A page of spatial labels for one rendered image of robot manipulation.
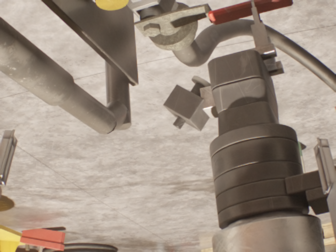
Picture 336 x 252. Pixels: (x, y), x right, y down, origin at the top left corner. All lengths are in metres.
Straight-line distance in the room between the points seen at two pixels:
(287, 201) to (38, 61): 0.21
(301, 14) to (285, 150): 1.03
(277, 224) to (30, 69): 0.21
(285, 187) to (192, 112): 0.11
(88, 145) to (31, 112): 0.36
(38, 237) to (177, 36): 2.89
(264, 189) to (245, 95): 0.08
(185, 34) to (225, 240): 0.27
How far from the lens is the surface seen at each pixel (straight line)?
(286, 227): 0.39
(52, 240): 3.36
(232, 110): 0.44
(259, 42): 0.48
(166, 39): 0.60
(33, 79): 0.42
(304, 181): 0.41
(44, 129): 1.93
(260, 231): 0.39
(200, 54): 0.65
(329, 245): 4.52
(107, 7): 0.46
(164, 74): 1.62
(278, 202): 0.41
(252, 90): 0.44
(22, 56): 0.40
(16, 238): 3.62
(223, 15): 0.51
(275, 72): 0.50
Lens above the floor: 0.77
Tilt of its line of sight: 23 degrees down
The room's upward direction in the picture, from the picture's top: 174 degrees clockwise
